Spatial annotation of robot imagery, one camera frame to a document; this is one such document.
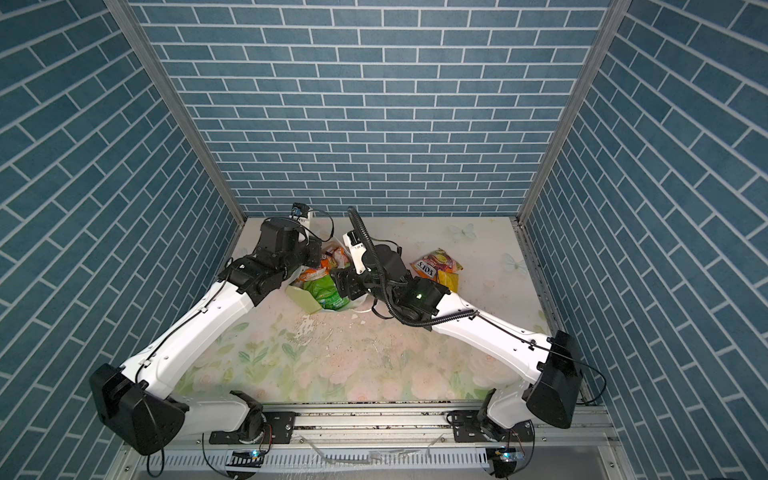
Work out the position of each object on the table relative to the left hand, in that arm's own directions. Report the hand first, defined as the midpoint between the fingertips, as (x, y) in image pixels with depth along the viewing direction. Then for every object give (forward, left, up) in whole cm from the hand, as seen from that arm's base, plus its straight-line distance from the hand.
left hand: (317, 238), depth 77 cm
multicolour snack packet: (+3, -3, -13) cm, 13 cm away
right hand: (-10, -7, +2) cm, 12 cm away
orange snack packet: (+10, -36, -23) cm, 44 cm away
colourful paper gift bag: (-15, +2, -7) cm, 17 cm away
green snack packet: (-10, -2, -12) cm, 15 cm away
